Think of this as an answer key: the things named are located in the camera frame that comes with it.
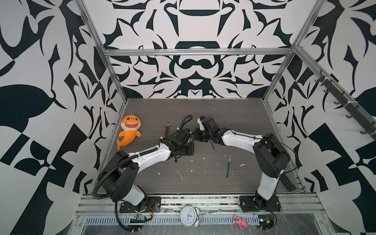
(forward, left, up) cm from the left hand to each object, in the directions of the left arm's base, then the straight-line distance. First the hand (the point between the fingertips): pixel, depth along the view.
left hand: (193, 147), depth 87 cm
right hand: (+9, +1, +2) cm, 9 cm away
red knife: (+17, +17, -6) cm, 25 cm away
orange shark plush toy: (+17, +39, +2) cm, 43 cm away
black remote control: (-20, -49, -5) cm, 54 cm away
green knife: (-9, -21, -7) cm, 24 cm away
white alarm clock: (-33, +4, -2) cm, 34 cm away
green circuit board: (-36, -33, -7) cm, 49 cm away
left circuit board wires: (-33, +27, -9) cm, 43 cm away
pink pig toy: (-36, -20, -4) cm, 42 cm away
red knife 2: (+17, +16, -6) cm, 24 cm away
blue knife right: (-7, -9, +15) cm, 19 cm away
